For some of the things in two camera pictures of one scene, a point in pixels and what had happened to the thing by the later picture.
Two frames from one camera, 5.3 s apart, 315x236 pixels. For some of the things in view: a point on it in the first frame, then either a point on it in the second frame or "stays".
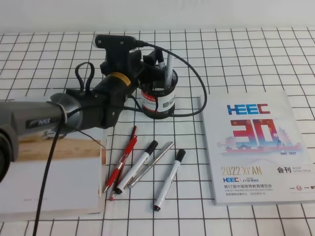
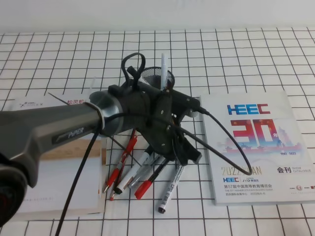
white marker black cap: (148, 151) stays
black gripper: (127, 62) → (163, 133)
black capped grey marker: (160, 56) → (162, 209)
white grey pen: (170, 69) → (164, 72)
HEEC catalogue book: (259, 151) stays
